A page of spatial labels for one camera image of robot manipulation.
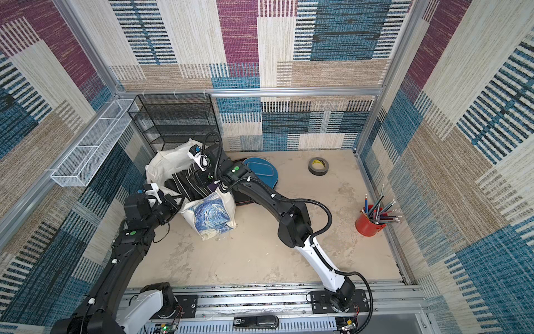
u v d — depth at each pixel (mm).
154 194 726
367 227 900
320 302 729
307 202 519
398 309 735
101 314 401
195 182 755
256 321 662
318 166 1152
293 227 589
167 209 703
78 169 706
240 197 871
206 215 797
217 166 653
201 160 739
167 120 1076
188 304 738
